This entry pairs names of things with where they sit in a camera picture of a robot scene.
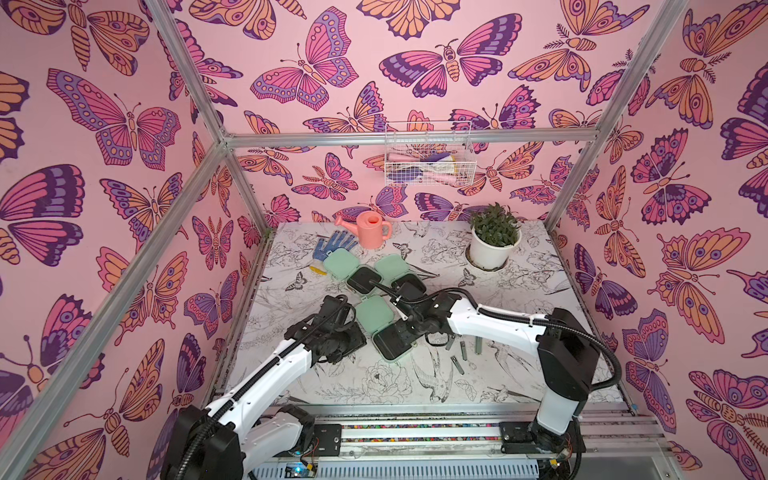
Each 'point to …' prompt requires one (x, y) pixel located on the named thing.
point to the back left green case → (344, 263)
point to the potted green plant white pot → (495, 231)
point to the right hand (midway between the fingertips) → (403, 326)
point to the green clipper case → (390, 340)
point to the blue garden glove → (322, 248)
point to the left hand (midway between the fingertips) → (363, 339)
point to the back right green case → (393, 271)
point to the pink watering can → (370, 229)
